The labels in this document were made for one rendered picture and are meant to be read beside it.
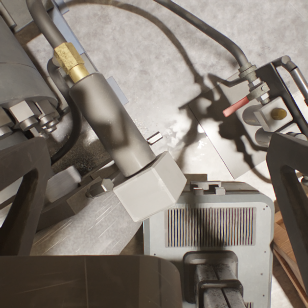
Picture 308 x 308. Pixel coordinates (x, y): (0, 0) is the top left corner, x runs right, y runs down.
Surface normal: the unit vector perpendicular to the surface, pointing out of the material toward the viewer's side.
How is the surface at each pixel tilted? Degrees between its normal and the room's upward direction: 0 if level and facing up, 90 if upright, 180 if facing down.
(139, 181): 22
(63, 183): 72
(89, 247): 44
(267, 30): 0
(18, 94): 65
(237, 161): 0
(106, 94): 36
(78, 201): 49
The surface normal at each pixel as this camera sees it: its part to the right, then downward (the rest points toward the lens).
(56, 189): 0.76, -0.43
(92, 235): 0.62, -0.29
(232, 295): -0.01, -0.99
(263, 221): 0.01, 0.11
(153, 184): -0.31, 0.31
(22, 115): 0.36, -0.12
